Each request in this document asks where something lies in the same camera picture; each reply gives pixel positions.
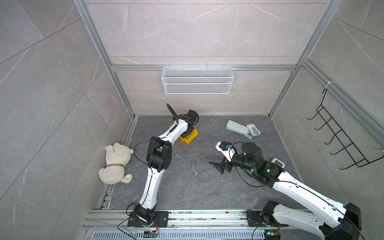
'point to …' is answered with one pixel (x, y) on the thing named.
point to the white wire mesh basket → (197, 80)
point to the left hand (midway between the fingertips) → (188, 128)
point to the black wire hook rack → (357, 158)
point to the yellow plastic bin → (187, 139)
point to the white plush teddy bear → (117, 156)
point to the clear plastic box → (253, 130)
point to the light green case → (238, 127)
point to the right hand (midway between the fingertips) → (215, 152)
